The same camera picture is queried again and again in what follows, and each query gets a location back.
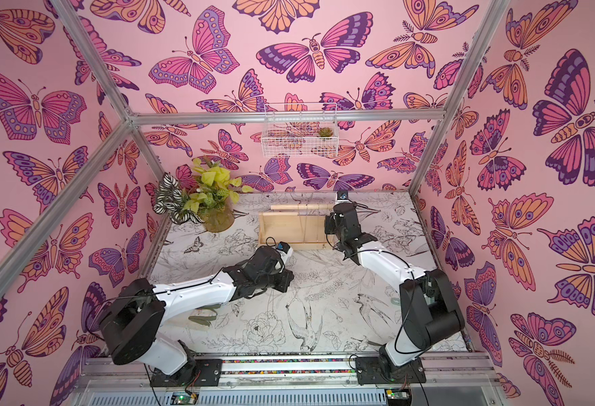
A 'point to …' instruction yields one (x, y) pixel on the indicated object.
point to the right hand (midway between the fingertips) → (336, 212)
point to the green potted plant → (207, 195)
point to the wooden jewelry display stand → (304, 229)
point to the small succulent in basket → (325, 132)
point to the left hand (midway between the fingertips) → (297, 276)
